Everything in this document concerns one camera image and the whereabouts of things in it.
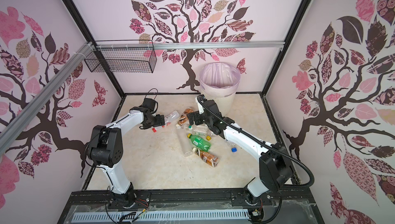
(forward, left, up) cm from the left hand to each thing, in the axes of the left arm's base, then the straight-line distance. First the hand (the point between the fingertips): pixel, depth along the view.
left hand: (158, 124), depth 96 cm
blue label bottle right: (-14, -47, -2) cm, 49 cm away
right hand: (-2, -24, +17) cm, 29 cm away
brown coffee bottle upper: (+5, -16, -1) cm, 17 cm away
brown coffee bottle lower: (-21, -30, 0) cm, 37 cm away
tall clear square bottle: (-10, -17, -6) cm, 21 cm away
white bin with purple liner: (+31, -40, +9) cm, 52 cm away
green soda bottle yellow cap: (-13, -27, 0) cm, 30 cm away
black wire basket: (+33, +13, +29) cm, 46 cm away
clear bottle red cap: (+6, -5, -2) cm, 8 cm away
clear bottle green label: (-1, -27, -3) cm, 27 cm away
